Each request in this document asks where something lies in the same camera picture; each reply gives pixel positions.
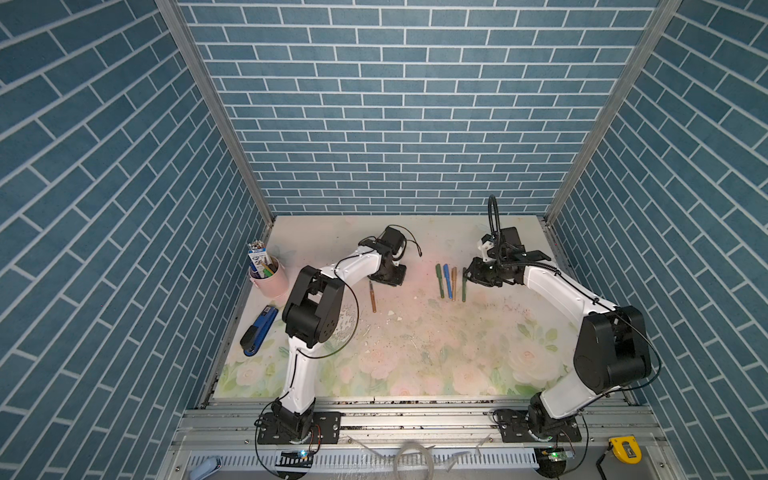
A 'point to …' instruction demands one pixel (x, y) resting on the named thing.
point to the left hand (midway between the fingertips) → (402, 280)
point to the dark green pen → (464, 283)
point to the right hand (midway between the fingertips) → (468, 275)
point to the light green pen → (440, 279)
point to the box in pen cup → (259, 257)
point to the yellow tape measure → (626, 449)
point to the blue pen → (446, 274)
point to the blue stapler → (253, 337)
